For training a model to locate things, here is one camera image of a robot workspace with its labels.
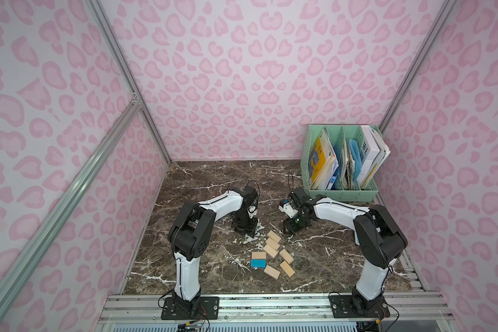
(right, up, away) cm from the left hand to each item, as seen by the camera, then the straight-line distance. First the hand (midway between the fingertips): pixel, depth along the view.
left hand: (251, 232), depth 91 cm
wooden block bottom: (+8, -12, -10) cm, 18 cm away
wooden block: (+9, -4, -3) cm, 11 cm away
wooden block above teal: (+3, -8, -7) cm, 11 cm away
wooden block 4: (+15, -12, -11) cm, 22 cm away
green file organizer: (+40, +31, +1) cm, 51 cm away
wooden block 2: (+8, -6, -5) cm, 12 cm away
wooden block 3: (+14, -7, -6) cm, 17 cm away
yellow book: (+32, +34, +4) cm, 47 cm away
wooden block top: (+10, -1, -1) cm, 10 cm away
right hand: (+17, +2, +2) cm, 17 cm away
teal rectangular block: (+3, -10, -7) cm, 13 cm away
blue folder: (+45, +32, -4) cm, 55 cm away
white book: (+53, +35, -3) cm, 64 cm away
